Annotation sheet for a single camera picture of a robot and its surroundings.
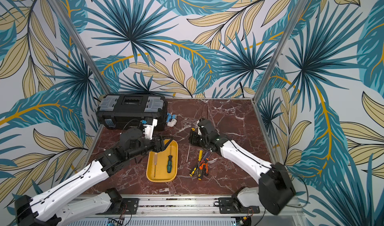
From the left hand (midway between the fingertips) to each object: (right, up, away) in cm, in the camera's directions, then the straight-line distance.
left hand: (170, 140), depth 69 cm
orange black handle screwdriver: (+15, -17, +13) cm, 26 cm away
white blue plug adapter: (-4, +8, +35) cm, 36 cm away
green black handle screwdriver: (-2, -17, +15) cm, 23 cm away
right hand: (+9, -1, +13) cm, 15 cm away
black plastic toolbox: (-30, +14, +22) cm, 40 cm away
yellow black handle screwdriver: (+11, -20, +13) cm, 26 cm away
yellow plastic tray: (-7, -18, +16) cm, 25 cm away
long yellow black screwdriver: (+10, 0, +3) cm, 10 cm away
